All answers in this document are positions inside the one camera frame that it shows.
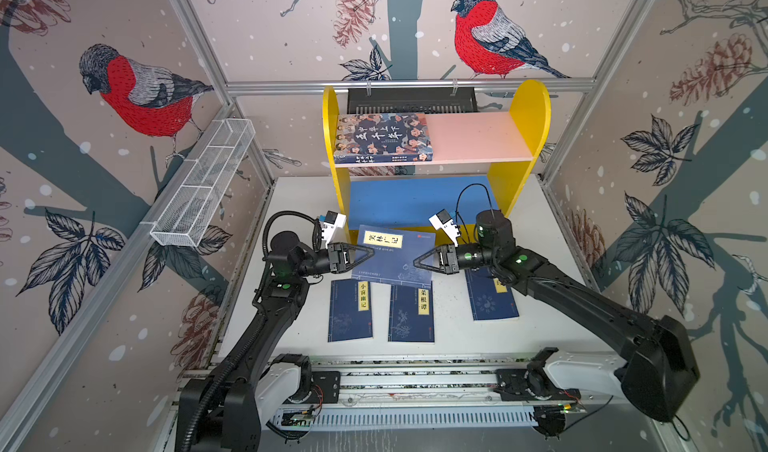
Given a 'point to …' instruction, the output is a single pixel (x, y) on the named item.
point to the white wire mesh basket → (185, 217)
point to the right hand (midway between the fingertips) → (414, 269)
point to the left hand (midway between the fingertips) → (369, 261)
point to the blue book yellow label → (395, 251)
